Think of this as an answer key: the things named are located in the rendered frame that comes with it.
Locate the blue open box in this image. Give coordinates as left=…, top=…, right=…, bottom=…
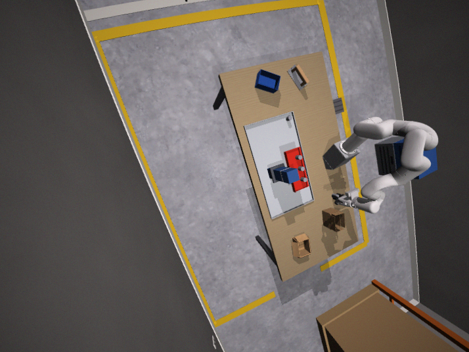
left=255, top=69, right=280, bottom=93

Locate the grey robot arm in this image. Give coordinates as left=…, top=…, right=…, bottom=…
left=340, top=117, right=438, bottom=213

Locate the sanding float with wooden handle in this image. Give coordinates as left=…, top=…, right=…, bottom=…
left=288, top=65, right=309, bottom=91

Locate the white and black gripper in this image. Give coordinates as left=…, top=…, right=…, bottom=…
left=332, top=193, right=352, bottom=208

